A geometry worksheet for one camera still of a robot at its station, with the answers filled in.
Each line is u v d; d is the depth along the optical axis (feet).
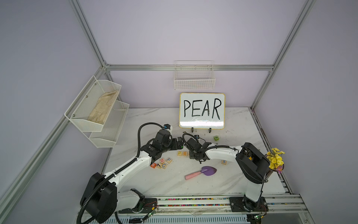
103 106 2.64
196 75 3.14
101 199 1.31
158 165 2.88
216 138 3.30
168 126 2.45
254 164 1.58
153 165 2.88
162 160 2.91
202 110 3.41
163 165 2.86
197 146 2.40
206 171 2.75
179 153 3.05
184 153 3.04
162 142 2.06
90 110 2.51
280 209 2.41
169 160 2.94
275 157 2.15
